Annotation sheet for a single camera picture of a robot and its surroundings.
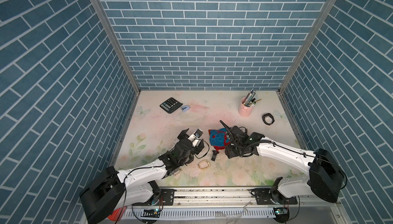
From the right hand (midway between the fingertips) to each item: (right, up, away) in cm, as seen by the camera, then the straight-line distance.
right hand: (229, 152), depth 84 cm
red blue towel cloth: (-6, +6, +6) cm, 10 cm away
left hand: (-17, +10, -1) cm, 20 cm away
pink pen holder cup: (+12, +22, +16) cm, 30 cm away
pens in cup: (+16, +29, +16) cm, 37 cm away
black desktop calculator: (-38, +26, +25) cm, 53 cm away
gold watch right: (-14, -7, +1) cm, 16 cm away
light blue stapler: (-28, +24, +24) cm, 44 cm away
